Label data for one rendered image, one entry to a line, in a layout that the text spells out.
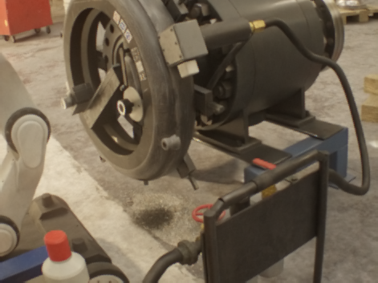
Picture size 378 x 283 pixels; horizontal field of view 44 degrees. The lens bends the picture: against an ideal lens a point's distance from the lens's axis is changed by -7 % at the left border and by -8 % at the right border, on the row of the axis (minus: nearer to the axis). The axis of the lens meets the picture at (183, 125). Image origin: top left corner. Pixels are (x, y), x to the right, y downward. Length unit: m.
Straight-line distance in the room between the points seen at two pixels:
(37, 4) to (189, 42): 5.82
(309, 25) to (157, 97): 0.80
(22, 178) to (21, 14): 5.63
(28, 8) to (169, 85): 5.70
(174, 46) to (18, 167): 0.57
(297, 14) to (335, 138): 0.53
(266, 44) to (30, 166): 0.93
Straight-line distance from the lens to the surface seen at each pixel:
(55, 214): 1.78
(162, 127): 1.49
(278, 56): 1.85
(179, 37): 1.35
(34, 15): 7.09
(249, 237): 1.10
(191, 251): 1.03
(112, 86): 1.63
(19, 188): 1.51
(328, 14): 2.24
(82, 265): 0.70
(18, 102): 1.43
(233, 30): 1.48
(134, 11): 1.48
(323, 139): 2.00
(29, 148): 1.42
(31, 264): 0.84
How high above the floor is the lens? 1.05
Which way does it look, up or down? 21 degrees down
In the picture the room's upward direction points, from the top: 6 degrees counter-clockwise
